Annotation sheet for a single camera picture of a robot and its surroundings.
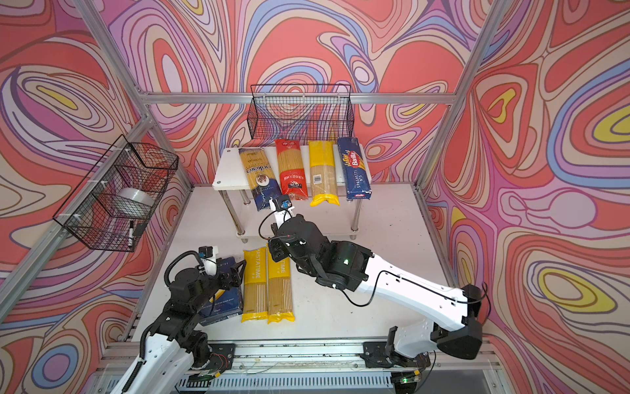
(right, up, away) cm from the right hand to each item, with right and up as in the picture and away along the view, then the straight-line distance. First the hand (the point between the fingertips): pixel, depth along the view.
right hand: (275, 233), depth 62 cm
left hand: (-16, -11, +18) cm, 26 cm away
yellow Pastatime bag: (-10, -25, +20) cm, 34 cm away
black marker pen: (-45, -1, +10) cm, 46 cm away
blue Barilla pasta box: (-18, -24, +16) cm, 34 cm away
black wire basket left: (-48, +8, +7) cm, 49 cm away
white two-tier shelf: (-16, +16, +13) cm, 26 cm away
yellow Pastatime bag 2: (-2, -27, +18) cm, 32 cm away
